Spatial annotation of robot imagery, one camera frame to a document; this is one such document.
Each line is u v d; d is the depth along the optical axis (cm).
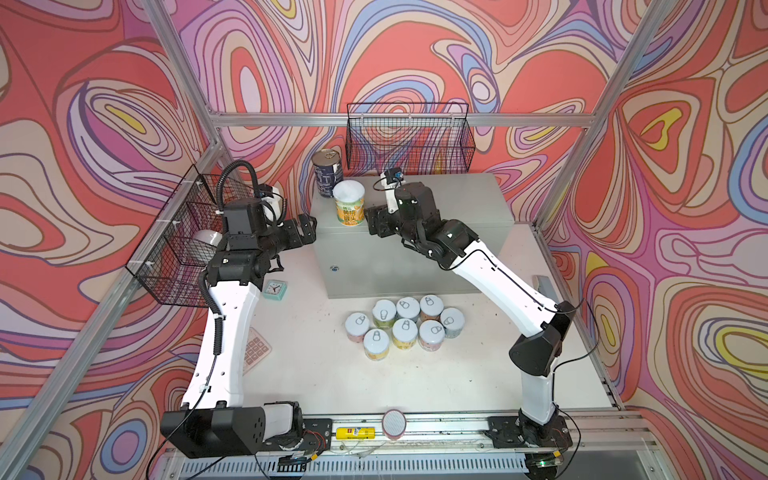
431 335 84
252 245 51
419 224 53
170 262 71
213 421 36
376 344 84
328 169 73
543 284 97
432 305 91
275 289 99
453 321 88
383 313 88
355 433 72
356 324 88
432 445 73
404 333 84
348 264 102
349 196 68
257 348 87
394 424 71
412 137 97
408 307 91
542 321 46
